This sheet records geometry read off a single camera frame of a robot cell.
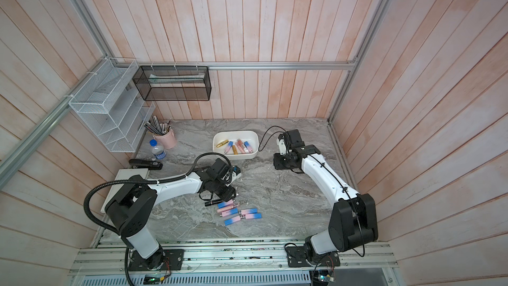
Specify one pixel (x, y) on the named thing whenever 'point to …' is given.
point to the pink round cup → (168, 140)
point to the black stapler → (136, 163)
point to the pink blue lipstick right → (249, 211)
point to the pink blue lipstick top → (229, 147)
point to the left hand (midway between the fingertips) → (230, 195)
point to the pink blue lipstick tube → (248, 146)
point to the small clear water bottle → (158, 149)
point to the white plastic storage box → (236, 145)
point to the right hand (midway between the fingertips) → (277, 161)
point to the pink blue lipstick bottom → (231, 220)
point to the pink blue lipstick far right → (253, 216)
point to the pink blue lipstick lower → (229, 212)
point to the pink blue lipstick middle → (224, 204)
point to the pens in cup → (157, 128)
